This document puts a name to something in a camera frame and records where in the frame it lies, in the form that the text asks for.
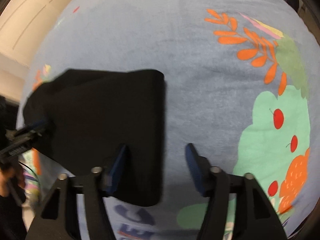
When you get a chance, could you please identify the black pants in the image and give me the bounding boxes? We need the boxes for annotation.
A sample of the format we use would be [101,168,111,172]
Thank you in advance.
[23,69,165,207]

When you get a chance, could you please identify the person's hand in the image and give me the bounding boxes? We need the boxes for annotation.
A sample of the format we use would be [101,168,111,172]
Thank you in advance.
[0,164,25,197]

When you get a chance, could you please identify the white wardrobe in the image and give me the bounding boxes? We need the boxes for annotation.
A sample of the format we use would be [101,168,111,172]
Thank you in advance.
[0,0,89,68]

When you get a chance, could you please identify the blue patterned bed sheet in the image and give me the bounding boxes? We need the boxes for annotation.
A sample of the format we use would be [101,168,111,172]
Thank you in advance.
[18,0,319,239]

